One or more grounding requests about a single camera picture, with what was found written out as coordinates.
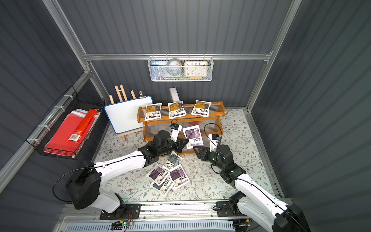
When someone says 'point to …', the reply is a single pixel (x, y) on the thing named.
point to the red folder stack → (72, 132)
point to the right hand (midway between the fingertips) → (196, 149)
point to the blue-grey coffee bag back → (174, 160)
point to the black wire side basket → (72, 100)
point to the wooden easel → (118, 91)
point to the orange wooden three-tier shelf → (213, 124)
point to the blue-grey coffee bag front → (164, 187)
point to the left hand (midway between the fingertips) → (190, 142)
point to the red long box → (82, 126)
